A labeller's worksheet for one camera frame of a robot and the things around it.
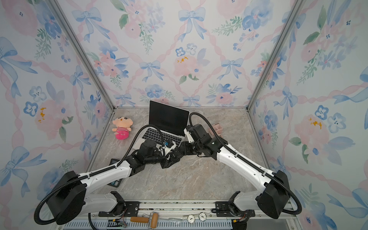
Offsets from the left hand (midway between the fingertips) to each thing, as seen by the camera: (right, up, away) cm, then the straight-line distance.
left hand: (177, 154), depth 80 cm
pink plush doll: (-39, +16, +21) cm, 48 cm away
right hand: (+3, +4, -4) cm, 6 cm away
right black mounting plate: (+25, -25, -4) cm, 36 cm away
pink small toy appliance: (+27, +14, +21) cm, 37 cm away
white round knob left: (+7, -30, -8) cm, 32 cm away
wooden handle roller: (-11, -30, -10) cm, 33 cm away
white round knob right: (+13, -29, -8) cm, 33 cm away
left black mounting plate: (-26, -26, -6) cm, 37 cm away
